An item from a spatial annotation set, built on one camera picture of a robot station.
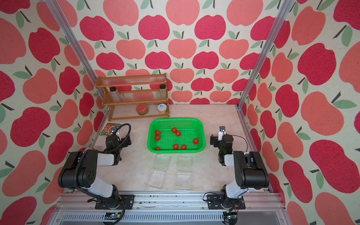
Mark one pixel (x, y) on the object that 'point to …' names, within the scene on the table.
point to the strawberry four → (178, 133)
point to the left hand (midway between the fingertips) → (122, 137)
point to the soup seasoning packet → (107, 131)
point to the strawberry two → (158, 138)
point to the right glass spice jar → (162, 89)
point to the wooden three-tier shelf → (137, 96)
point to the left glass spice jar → (115, 93)
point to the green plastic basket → (176, 136)
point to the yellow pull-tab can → (162, 108)
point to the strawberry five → (195, 141)
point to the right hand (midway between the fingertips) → (221, 137)
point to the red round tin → (142, 109)
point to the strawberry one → (158, 132)
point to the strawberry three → (174, 130)
